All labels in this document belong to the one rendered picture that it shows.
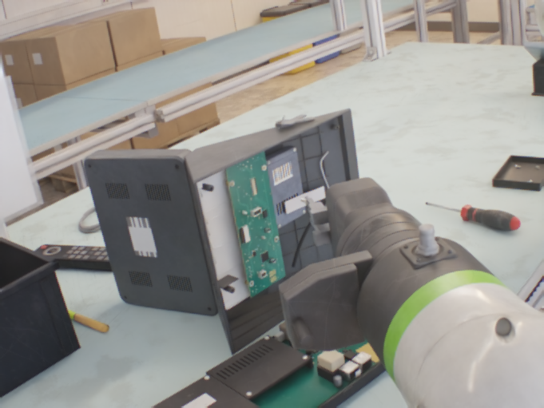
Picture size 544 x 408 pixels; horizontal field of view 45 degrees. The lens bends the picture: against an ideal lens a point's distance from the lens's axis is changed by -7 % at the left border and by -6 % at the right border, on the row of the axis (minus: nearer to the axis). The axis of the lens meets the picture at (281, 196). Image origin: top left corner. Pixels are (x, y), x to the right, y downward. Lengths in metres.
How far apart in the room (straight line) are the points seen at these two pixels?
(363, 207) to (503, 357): 0.25
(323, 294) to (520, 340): 0.17
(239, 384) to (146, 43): 3.96
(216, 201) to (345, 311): 0.29
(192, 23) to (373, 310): 5.80
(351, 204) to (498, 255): 0.39
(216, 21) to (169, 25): 0.56
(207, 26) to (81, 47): 2.27
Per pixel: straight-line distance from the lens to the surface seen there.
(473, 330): 0.36
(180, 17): 6.09
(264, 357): 0.72
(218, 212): 0.73
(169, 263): 0.84
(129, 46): 4.46
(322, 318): 0.47
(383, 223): 0.50
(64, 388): 0.80
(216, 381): 0.70
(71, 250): 1.09
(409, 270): 0.43
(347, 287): 0.47
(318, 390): 0.68
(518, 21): 3.36
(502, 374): 0.33
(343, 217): 0.55
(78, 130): 2.20
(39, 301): 0.81
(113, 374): 0.80
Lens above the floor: 1.44
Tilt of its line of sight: 22 degrees down
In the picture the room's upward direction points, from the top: 9 degrees counter-clockwise
